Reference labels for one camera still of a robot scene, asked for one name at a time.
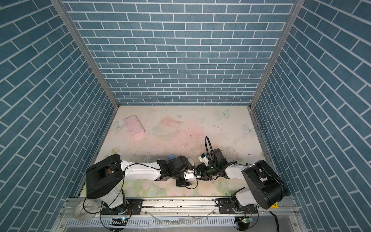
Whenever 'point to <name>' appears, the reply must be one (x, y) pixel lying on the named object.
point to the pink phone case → (134, 125)
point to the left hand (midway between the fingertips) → (190, 178)
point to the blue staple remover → (171, 156)
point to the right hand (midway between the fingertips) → (192, 175)
